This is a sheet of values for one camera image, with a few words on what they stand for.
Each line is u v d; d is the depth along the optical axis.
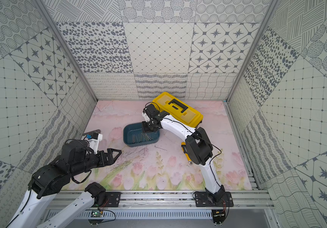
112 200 0.74
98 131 1.01
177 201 0.75
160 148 0.93
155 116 0.69
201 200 0.74
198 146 0.53
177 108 0.93
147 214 0.70
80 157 0.48
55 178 0.41
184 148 0.92
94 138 0.57
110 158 0.56
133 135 0.98
